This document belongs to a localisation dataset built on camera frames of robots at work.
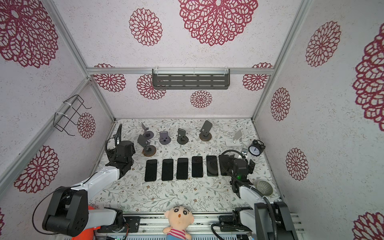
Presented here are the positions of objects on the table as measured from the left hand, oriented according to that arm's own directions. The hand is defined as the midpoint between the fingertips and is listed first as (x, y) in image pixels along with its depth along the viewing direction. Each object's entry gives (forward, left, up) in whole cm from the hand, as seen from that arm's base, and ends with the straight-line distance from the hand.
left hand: (119, 149), depth 87 cm
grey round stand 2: (+14, -36, -10) cm, 40 cm away
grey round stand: (+14, -24, -9) cm, 29 cm away
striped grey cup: (-20, -83, -11) cm, 86 cm away
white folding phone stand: (+11, -73, -8) cm, 74 cm away
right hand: (-4, -73, -3) cm, 73 cm away
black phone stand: (-7, -17, -13) cm, 23 cm away
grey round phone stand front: (+20, -12, -12) cm, 26 cm away
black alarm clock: (+4, -84, -6) cm, 85 cm away
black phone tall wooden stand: (-5, -37, -13) cm, 39 cm away
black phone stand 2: (-7, -27, -12) cm, 31 cm away
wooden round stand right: (+17, -52, -8) cm, 55 cm away
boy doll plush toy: (-35, -37, -5) cm, 51 cm away
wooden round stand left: (+6, -15, -13) cm, 20 cm away
